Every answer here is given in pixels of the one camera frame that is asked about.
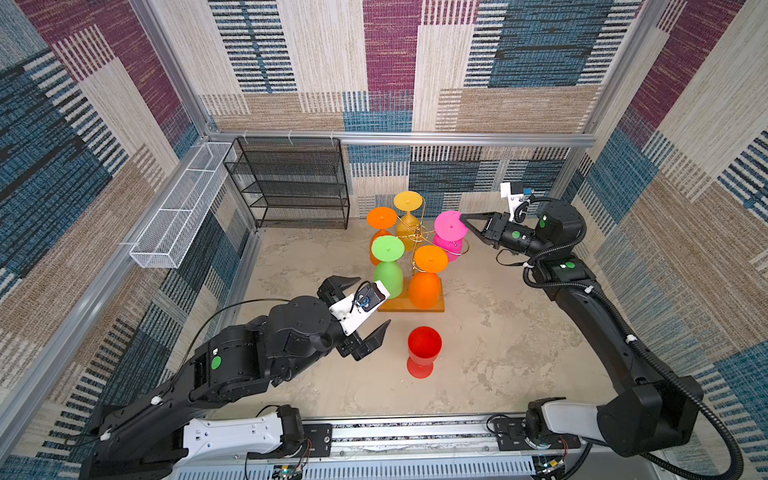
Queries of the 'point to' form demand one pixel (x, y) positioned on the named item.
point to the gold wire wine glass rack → (404, 304)
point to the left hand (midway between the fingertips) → (371, 296)
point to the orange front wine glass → (425, 284)
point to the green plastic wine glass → (388, 249)
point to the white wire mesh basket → (170, 233)
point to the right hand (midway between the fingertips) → (460, 222)
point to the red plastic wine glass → (425, 346)
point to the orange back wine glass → (381, 218)
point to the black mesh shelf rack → (292, 182)
